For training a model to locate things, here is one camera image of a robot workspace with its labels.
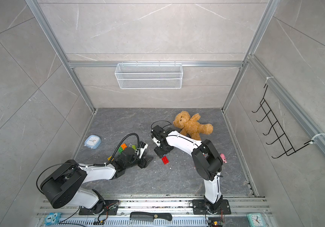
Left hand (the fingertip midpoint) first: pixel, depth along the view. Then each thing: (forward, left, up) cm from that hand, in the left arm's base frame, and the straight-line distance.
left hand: (151, 153), depth 87 cm
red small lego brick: (-3, -9, -5) cm, 10 cm away
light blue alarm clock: (+12, +42, -3) cm, 44 cm away
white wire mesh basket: (+49, +1, +24) cm, 55 cm away
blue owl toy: (-32, +49, -3) cm, 58 cm away
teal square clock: (-36, -52, -4) cm, 64 cm away
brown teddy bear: (+20, -27, +1) cm, 34 cm away
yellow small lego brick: (0, +28, -5) cm, 29 cm away
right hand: (+2, -8, -2) cm, 9 cm away
